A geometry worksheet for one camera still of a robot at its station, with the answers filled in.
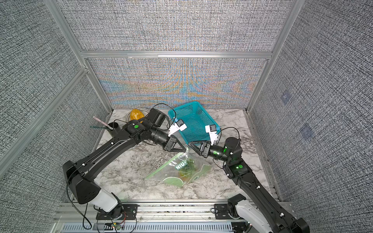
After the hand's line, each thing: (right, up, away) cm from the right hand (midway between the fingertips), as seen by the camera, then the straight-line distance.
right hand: (190, 142), depth 65 cm
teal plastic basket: (+6, +12, +48) cm, 50 cm away
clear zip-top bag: (-4, -12, 0) cm, 13 cm away
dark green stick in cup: (-57, +6, +27) cm, 64 cm away
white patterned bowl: (-34, +17, +52) cm, 65 cm away
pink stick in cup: (-56, +9, +31) cm, 65 cm away
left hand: (-2, -3, -1) cm, 4 cm away
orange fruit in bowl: (-39, +15, +43) cm, 60 cm away
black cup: (-50, +3, +35) cm, 61 cm away
